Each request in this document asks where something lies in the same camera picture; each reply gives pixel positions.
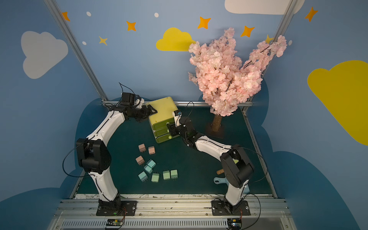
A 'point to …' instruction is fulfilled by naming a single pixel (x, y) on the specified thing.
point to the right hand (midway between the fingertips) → (172, 122)
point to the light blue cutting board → (223, 180)
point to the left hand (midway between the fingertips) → (153, 112)
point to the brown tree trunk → (217, 122)
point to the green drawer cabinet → (165, 107)
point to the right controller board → (235, 224)
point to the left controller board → (114, 222)
